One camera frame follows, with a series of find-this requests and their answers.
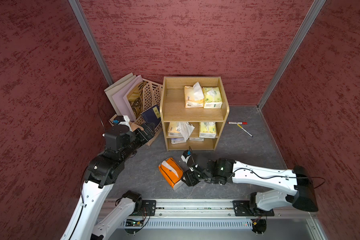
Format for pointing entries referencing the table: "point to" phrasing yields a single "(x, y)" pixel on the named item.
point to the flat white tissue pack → (177, 140)
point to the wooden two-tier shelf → (173, 109)
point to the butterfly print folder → (135, 98)
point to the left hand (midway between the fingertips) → (148, 132)
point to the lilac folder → (120, 98)
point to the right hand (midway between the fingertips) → (186, 180)
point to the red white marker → (237, 123)
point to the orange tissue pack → (172, 172)
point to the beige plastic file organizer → (152, 93)
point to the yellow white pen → (244, 130)
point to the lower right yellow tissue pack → (207, 127)
